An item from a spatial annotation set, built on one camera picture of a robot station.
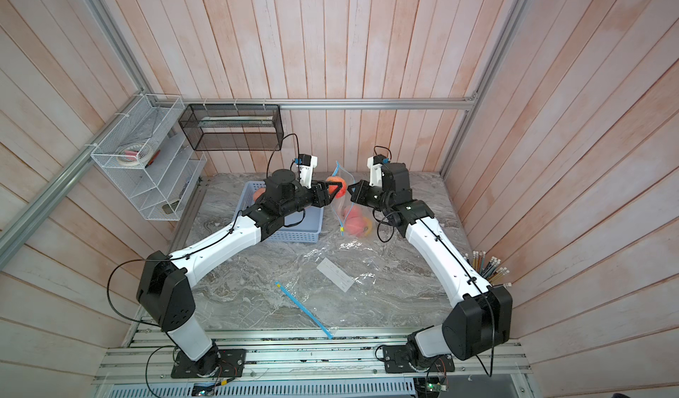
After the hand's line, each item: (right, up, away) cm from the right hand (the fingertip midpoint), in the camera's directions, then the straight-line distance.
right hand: (346, 186), depth 78 cm
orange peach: (-4, -1, -5) cm, 6 cm away
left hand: (-3, 0, 0) cm, 3 cm away
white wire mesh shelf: (-56, 0, 0) cm, 56 cm away
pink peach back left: (-35, -1, +29) cm, 46 cm away
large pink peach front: (+3, -12, +10) cm, 16 cm away
